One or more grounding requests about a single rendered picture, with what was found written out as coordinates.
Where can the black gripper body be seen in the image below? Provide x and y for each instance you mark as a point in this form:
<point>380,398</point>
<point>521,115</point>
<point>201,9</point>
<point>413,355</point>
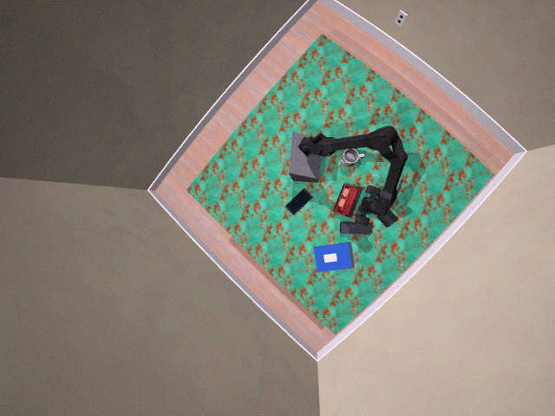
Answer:
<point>361,219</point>

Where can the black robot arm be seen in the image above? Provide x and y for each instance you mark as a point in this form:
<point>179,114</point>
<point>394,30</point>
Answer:
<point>379,140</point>

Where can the dark grey mug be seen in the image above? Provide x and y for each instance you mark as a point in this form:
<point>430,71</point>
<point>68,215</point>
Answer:
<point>351,157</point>

